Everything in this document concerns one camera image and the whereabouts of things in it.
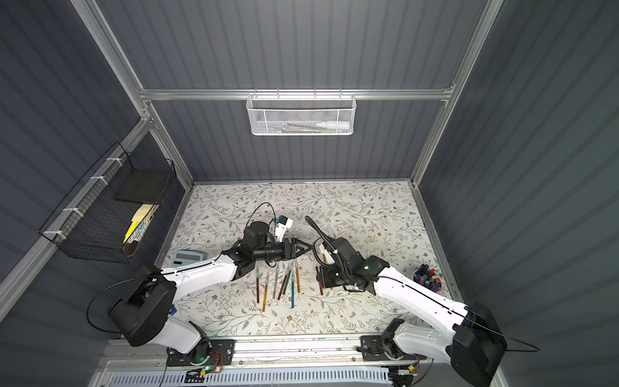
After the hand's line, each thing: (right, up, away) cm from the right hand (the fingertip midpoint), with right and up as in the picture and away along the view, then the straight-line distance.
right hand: (320, 278), depth 78 cm
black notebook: (-61, +31, +5) cm, 68 cm away
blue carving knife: (-10, -4, +11) cm, 15 cm away
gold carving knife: (-19, -8, +9) cm, 23 cm away
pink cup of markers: (+34, +1, -4) cm, 34 cm away
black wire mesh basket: (-66, +18, -8) cm, 69 cm away
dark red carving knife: (-23, -7, +9) cm, 25 cm away
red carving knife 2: (-14, -6, +9) cm, 17 cm away
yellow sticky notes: (-57, +21, -3) cm, 61 cm away
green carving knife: (-13, -7, +9) cm, 17 cm away
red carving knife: (0, +1, -10) cm, 10 cm away
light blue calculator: (-52, +4, +14) cm, 54 cm away
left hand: (-3, +8, 0) cm, 8 cm away
